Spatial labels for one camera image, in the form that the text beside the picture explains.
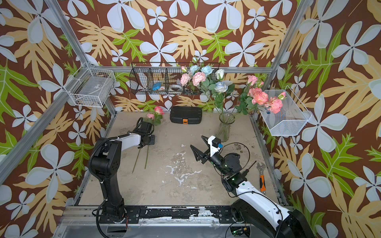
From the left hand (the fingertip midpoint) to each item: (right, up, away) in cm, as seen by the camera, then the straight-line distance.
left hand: (150, 138), depth 104 cm
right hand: (+31, +1, -34) cm, 46 cm away
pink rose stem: (+4, +19, +7) cm, 21 cm away
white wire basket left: (-30, +31, -18) cm, 47 cm away
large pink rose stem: (-1, +14, +7) cm, 16 cm away
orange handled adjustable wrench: (+71, -22, -18) cm, 76 cm away
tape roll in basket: (+19, +34, -5) cm, 39 cm away
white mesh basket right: (+82, +12, -27) cm, 87 cm away
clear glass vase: (+51, +5, -6) cm, 51 cm away
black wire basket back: (+16, +40, -7) cm, 44 cm away
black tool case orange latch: (+25, +17, +12) cm, 33 cm away
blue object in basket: (+6, +34, -9) cm, 36 cm away
